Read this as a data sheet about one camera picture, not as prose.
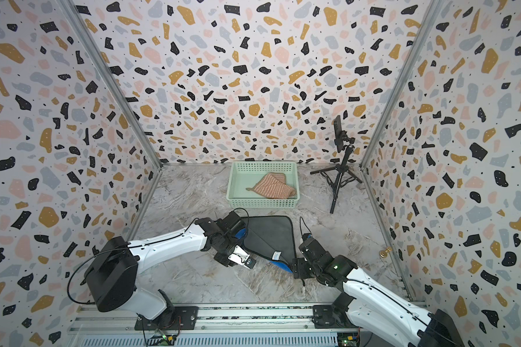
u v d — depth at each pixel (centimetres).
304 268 72
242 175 116
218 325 73
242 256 72
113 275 43
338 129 87
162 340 71
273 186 110
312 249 62
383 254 88
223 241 64
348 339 72
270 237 94
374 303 49
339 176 100
